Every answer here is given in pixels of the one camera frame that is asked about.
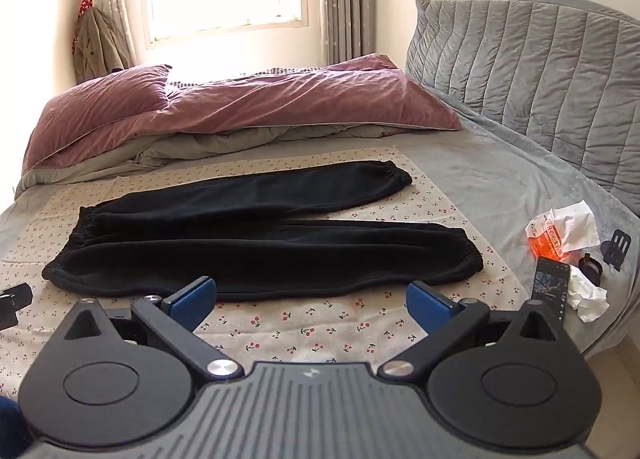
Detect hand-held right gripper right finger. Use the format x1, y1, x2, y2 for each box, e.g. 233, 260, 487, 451
377, 280, 558, 382

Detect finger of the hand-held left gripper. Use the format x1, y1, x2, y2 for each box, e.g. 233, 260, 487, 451
0, 283, 34, 331

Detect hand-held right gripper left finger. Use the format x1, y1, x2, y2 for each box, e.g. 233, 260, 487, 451
62, 277, 241, 382

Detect black pants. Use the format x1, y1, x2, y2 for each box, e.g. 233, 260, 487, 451
42, 159, 485, 302

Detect cherry print bed mat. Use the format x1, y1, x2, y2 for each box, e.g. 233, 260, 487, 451
0, 145, 530, 390

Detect dark blue cloth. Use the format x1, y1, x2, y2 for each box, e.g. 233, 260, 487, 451
0, 395, 25, 442

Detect black smartphone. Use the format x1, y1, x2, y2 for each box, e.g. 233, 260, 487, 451
529, 255, 572, 328

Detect orange tissue packet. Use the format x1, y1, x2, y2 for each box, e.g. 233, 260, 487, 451
524, 200, 601, 266

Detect crumpled white tissue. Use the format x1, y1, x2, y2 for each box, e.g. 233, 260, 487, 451
566, 270, 611, 324

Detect small black round cap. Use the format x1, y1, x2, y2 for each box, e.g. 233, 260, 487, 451
578, 252, 604, 286

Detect black slotted plastic clip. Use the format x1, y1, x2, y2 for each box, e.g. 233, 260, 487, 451
601, 228, 633, 273

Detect pink and grey duvet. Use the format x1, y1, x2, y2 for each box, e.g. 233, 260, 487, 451
15, 53, 463, 197

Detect grey quilted headboard cover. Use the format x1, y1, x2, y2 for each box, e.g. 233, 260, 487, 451
404, 0, 640, 220

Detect olive hanging jacket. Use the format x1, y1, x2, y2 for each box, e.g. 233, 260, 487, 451
74, 6, 137, 86

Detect red polka dot garment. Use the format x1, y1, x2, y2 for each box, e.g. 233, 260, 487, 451
74, 0, 95, 56

